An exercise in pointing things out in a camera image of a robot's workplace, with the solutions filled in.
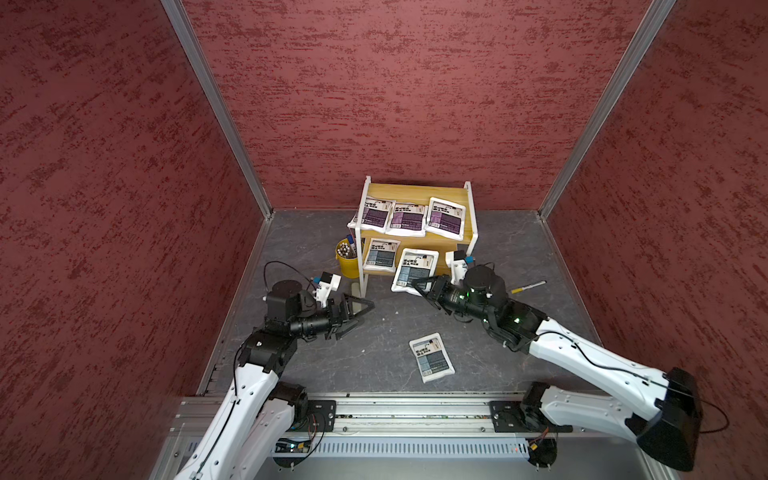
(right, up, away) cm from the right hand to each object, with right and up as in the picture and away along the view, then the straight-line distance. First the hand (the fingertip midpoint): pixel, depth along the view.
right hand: (409, 292), depth 70 cm
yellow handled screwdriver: (+43, -3, +29) cm, 52 cm away
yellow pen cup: (-18, +9, +17) cm, 26 cm away
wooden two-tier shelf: (+2, +25, +10) cm, 27 cm away
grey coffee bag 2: (+1, +7, +3) cm, 7 cm away
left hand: (-10, -6, -3) cm, 12 cm away
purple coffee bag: (-8, +19, +4) cm, 21 cm away
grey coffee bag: (-7, +8, +16) cm, 19 cm away
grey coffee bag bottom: (+7, -21, +13) cm, 26 cm away
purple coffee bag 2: (0, +18, +2) cm, 18 cm away
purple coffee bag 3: (+9, +18, +3) cm, 20 cm away
